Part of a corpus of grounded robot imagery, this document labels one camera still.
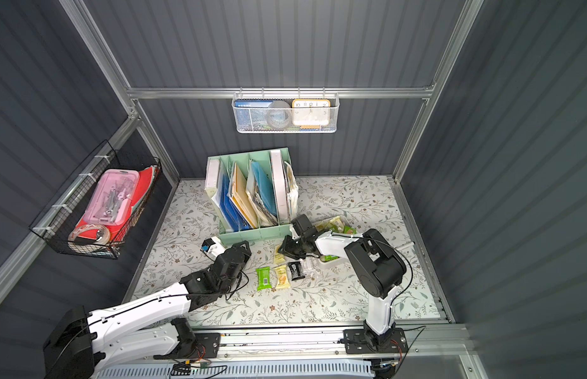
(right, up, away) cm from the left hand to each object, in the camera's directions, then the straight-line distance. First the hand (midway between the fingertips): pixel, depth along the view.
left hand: (249, 242), depth 79 cm
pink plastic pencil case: (-41, +15, -7) cm, 44 cm away
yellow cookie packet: (+11, -14, +7) cm, 19 cm away
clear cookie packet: (+21, -11, +10) cm, 26 cm away
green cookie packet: (+4, -15, +7) cm, 17 cm away
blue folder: (-8, +6, +14) cm, 17 cm away
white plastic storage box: (+26, +2, -12) cm, 29 cm away
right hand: (+11, -5, +13) cm, 17 cm away
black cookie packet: (+16, -12, +8) cm, 21 cm away
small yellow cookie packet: (+9, -8, +12) cm, 17 cm away
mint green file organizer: (-1, +17, +6) cm, 18 cm away
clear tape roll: (-39, +3, -13) cm, 41 cm away
